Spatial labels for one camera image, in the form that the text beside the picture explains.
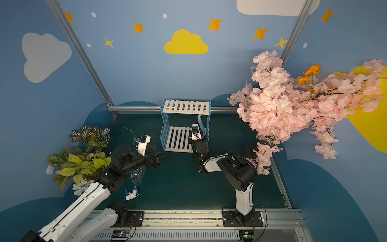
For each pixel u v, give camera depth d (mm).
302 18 732
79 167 671
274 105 537
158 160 650
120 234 717
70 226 423
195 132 739
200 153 691
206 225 738
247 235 720
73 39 786
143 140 641
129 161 595
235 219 666
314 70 638
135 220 746
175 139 1044
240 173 507
